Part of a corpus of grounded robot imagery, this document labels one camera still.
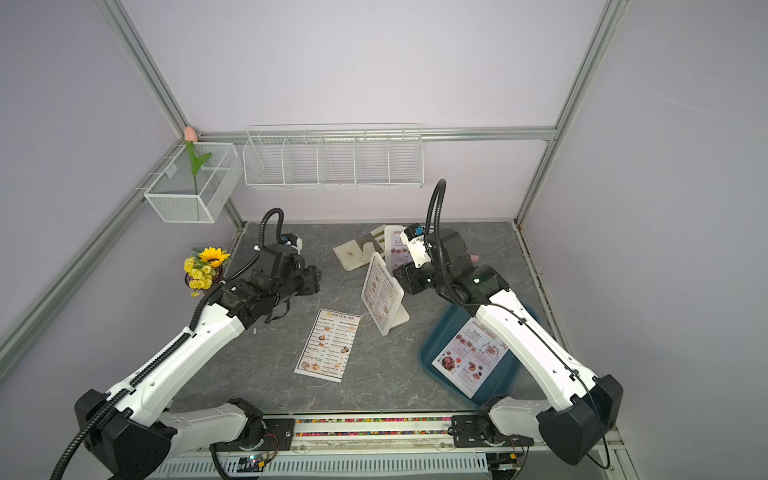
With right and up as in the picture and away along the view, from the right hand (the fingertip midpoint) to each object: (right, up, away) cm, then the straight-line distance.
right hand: (401, 269), depth 73 cm
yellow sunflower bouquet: (-52, 0, +3) cm, 52 cm away
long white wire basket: (-6, +39, +33) cm, 51 cm away
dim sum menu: (-5, -8, +12) cm, 15 cm away
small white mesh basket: (-66, +21, +12) cm, 71 cm away
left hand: (-23, -2, +4) cm, 24 cm away
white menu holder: (-4, +6, +21) cm, 22 cm away
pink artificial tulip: (-63, +31, +18) cm, 73 cm away
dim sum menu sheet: (-21, -25, +14) cm, 36 cm away
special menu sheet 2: (+21, -26, +13) cm, 36 cm away
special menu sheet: (0, +4, +23) cm, 23 cm away
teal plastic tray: (+28, -31, +7) cm, 43 cm away
